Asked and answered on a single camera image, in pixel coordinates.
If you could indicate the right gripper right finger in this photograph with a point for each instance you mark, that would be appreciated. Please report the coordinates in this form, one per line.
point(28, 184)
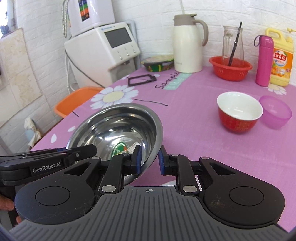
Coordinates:
point(182, 168)

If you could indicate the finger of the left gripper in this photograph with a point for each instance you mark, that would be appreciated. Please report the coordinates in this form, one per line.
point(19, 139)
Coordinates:
point(78, 152)

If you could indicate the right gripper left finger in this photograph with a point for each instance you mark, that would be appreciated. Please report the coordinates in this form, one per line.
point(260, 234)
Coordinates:
point(120, 166)

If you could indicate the stainless steel bowl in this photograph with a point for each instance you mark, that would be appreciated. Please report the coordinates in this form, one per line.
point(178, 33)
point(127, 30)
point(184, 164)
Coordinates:
point(114, 127)

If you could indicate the red white ceramic bowl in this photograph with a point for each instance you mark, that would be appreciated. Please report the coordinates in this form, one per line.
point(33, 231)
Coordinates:
point(238, 112)

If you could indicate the left hand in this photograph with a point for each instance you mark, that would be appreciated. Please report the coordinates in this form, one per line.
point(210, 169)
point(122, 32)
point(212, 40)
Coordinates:
point(6, 204)

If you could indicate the orange plastic basin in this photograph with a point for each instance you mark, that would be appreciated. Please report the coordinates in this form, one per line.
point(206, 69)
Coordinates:
point(75, 99)

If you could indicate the pink floral tablecloth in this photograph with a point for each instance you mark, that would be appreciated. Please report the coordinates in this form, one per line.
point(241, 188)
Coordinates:
point(191, 125)

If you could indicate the instant noodle cup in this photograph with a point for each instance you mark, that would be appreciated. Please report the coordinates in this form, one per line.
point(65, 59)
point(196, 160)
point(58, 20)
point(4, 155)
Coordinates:
point(158, 63)

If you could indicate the white water dispenser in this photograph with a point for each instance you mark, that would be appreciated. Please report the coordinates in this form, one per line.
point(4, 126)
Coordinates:
point(103, 55)

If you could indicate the purple plastic bowl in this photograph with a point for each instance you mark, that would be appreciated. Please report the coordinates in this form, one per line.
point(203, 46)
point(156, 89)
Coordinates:
point(276, 113)

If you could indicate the red plastic basket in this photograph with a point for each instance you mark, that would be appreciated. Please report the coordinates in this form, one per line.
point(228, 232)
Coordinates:
point(236, 72)

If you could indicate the cream thermal jug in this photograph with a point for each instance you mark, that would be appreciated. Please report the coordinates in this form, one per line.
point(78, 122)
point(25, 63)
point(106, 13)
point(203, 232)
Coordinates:
point(189, 38)

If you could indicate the black stirring stick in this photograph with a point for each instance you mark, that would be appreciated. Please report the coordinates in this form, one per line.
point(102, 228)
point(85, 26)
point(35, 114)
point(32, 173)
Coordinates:
point(235, 45)

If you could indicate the pink thermos bottle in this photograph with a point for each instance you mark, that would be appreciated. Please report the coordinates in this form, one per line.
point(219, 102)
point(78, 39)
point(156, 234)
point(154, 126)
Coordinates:
point(265, 59)

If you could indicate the white water purifier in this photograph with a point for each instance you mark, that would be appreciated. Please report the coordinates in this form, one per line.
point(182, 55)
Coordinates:
point(83, 15)

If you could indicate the glass carafe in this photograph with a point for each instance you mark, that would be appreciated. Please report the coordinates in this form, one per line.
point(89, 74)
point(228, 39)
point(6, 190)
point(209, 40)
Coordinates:
point(228, 42)

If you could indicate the yellow detergent bottle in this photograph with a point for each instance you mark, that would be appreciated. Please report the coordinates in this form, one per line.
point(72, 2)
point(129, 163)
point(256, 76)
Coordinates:
point(282, 56)

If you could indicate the black plastic frame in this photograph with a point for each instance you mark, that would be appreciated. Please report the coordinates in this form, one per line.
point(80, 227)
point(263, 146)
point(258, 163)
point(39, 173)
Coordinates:
point(140, 80)

